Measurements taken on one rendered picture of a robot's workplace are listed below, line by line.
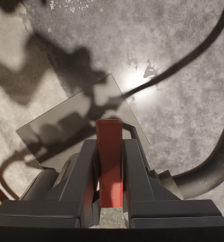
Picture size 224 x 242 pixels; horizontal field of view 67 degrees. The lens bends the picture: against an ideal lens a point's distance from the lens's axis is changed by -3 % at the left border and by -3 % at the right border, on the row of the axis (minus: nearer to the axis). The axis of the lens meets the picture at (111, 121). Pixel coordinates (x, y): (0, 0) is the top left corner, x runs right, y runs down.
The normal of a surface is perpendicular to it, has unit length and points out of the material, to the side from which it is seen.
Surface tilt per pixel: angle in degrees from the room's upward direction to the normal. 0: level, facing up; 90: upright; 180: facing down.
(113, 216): 0
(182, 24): 0
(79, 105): 0
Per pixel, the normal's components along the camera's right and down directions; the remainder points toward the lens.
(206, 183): -0.06, 0.01
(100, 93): -0.02, 0.29
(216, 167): -0.19, -0.49
